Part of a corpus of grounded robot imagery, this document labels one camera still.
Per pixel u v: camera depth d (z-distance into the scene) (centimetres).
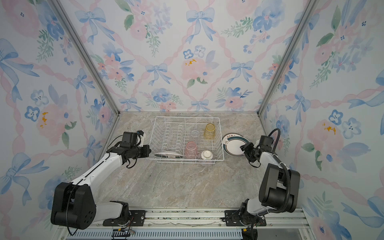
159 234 70
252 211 60
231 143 100
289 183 42
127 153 63
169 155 93
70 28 75
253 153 80
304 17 72
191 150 87
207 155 89
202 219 76
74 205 41
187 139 102
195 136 93
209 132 98
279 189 46
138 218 74
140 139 74
